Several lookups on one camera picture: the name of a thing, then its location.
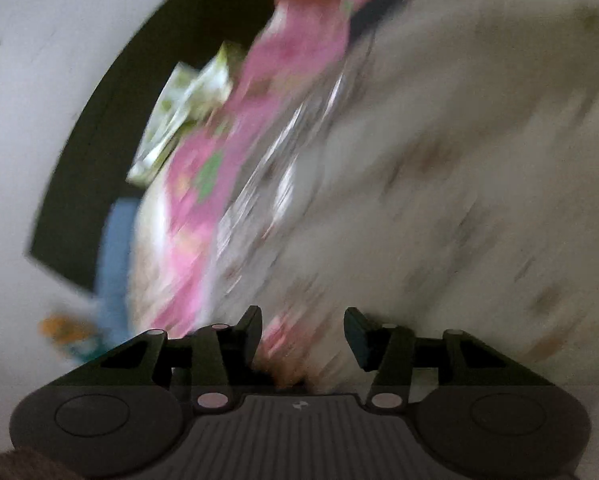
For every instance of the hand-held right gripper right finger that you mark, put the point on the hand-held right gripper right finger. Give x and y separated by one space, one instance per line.
358 342

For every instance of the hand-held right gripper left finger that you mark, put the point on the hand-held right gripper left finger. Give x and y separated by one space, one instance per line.
249 332

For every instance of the blue cloth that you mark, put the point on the blue cloth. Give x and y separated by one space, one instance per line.
116 260

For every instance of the orange object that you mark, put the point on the orange object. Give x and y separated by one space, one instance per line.
64 327

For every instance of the white floral blanket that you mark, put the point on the white floral blanket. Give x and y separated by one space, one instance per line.
454 160

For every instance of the green and white patterned cloth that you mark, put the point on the green and white patterned cloth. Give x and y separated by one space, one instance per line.
179 105

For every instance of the dark bed headboard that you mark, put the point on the dark bed headboard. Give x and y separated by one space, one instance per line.
104 135

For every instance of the brown fuzzy sleeve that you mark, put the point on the brown fuzzy sleeve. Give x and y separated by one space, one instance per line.
24 465

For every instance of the pink floral bed sheet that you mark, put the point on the pink floral bed sheet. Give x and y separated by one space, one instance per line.
289 55

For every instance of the flat black object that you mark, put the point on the flat black object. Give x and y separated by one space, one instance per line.
379 7

